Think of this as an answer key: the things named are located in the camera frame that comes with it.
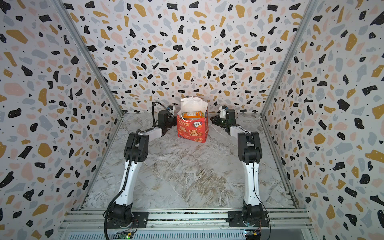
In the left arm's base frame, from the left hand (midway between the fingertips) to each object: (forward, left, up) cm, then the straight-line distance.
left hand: (184, 114), depth 110 cm
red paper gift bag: (-20, -8, +7) cm, 23 cm away
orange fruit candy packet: (-7, -7, +7) cm, 12 cm away
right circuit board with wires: (-72, -35, -9) cm, 81 cm away
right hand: (-3, -18, +3) cm, 18 cm away
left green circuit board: (-71, +26, -8) cm, 76 cm away
